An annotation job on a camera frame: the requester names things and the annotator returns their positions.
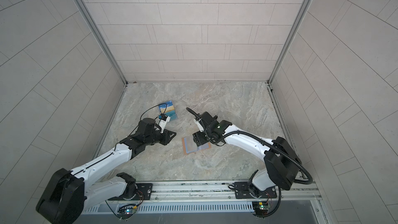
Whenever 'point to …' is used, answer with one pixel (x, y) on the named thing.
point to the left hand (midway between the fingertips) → (178, 132)
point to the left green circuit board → (127, 209)
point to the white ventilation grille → (228, 207)
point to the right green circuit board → (261, 208)
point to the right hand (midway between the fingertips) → (197, 139)
